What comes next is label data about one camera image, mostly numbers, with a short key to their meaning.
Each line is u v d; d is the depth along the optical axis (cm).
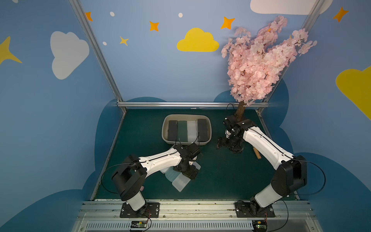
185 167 71
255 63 67
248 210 74
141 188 79
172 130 107
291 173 44
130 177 44
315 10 70
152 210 75
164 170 86
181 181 82
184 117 111
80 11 70
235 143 70
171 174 86
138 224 72
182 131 109
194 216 74
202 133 102
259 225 73
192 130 108
